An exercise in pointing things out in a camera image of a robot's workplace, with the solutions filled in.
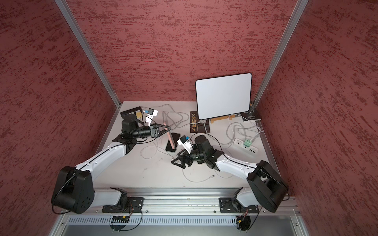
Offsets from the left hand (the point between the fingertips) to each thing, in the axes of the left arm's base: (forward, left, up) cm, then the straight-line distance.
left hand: (168, 130), depth 75 cm
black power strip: (+30, +35, -20) cm, 50 cm away
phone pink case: (-3, -1, +3) cm, 4 cm away
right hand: (-12, -4, -12) cm, 17 cm away
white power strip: (+4, -44, -22) cm, 49 cm away
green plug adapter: (+3, -48, -18) cm, 51 cm away
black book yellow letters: (+20, -16, -23) cm, 35 cm away
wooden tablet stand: (+24, -28, -20) cm, 42 cm away
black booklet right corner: (+34, -61, -26) cm, 74 cm away
